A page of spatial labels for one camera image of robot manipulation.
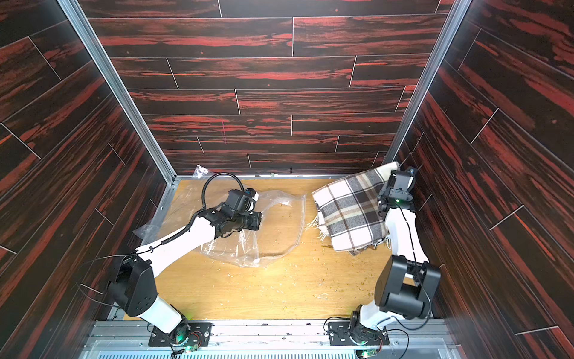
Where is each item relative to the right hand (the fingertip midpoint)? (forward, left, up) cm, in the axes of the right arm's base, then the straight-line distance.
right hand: (403, 192), depth 83 cm
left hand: (-9, +53, -8) cm, 54 cm away
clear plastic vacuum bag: (-2, +47, -22) cm, 52 cm away
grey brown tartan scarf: (-6, +20, -8) cm, 22 cm away
